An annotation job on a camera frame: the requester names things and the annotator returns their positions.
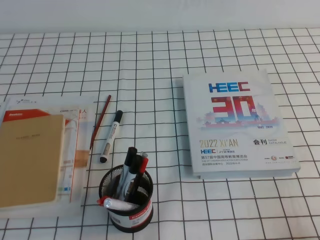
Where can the white marker black cap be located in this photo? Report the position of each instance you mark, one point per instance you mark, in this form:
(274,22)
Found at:
(111,137)

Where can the black marker in holder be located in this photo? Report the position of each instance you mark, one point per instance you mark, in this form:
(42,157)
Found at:
(131,153)
(130,186)

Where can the black mesh pen holder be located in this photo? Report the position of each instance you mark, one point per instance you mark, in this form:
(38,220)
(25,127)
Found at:
(132,220)

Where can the white black grid tablecloth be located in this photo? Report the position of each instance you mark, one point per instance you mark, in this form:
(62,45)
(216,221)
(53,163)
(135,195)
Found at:
(141,72)

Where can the red pencil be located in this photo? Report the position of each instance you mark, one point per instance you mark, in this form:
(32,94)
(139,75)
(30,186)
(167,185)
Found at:
(97,126)

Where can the white HEEC catalogue book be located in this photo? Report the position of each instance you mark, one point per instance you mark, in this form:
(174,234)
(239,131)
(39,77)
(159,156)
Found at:
(235,127)

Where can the white marker red cap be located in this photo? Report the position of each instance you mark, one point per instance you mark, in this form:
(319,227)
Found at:
(115,204)

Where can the tan classic note notebook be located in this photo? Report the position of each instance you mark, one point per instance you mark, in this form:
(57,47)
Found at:
(30,159)

